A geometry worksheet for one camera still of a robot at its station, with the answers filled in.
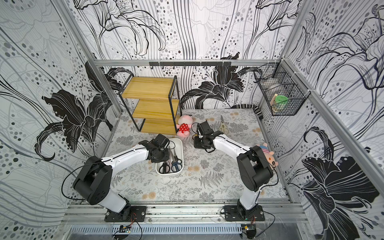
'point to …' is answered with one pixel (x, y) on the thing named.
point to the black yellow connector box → (250, 229)
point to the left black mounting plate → (138, 214)
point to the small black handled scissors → (164, 164)
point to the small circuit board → (126, 229)
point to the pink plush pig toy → (183, 127)
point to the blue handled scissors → (175, 162)
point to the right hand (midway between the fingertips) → (197, 142)
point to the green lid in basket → (281, 99)
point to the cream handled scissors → (223, 127)
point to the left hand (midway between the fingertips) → (167, 159)
